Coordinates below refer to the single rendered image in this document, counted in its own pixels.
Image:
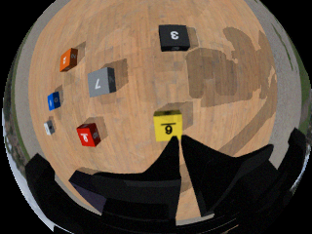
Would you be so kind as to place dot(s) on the orange block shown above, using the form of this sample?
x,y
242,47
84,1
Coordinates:
x,y
68,60

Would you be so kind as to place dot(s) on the blue block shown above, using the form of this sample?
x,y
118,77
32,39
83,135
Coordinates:
x,y
53,100

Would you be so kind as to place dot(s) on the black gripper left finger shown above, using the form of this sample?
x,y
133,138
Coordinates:
x,y
159,184

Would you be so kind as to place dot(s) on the yellow block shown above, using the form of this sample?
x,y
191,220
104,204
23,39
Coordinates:
x,y
168,123

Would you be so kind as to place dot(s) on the red block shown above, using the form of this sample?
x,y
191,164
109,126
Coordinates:
x,y
88,133

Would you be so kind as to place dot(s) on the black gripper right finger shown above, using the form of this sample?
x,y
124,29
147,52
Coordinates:
x,y
213,173

